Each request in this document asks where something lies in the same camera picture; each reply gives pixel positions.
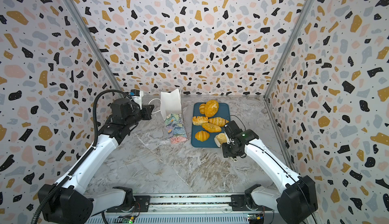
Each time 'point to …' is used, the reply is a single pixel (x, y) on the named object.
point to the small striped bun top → (202, 108)
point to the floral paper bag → (170, 103)
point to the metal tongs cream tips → (228, 141)
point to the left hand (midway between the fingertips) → (153, 103)
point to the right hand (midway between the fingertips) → (224, 150)
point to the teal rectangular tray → (224, 112)
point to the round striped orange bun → (202, 136)
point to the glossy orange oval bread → (211, 127)
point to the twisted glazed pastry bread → (199, 120)
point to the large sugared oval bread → (211, 108)
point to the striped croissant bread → (218, 121)
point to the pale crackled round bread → (222, 138)
